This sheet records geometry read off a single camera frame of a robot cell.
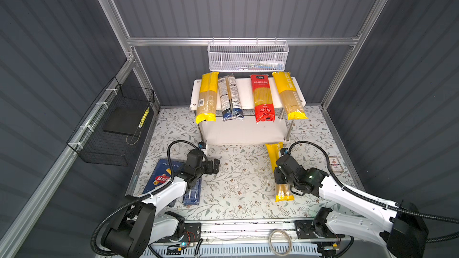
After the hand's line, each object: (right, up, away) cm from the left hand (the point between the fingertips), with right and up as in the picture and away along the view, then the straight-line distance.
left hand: (212, 161), depth 88 cm
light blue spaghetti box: (-8, -15, -8) cm, 19 cm away
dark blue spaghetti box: (-24, -6, -5) cm, 25 cm away
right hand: (+32, -3, -6) cm, 32 cm away
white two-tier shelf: (+18, +15, +11) cm, 26 cm away
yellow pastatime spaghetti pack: (+31, -10, -13) cm, 35 cm away
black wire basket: (-41, +14, -16) cm, 46 cm away
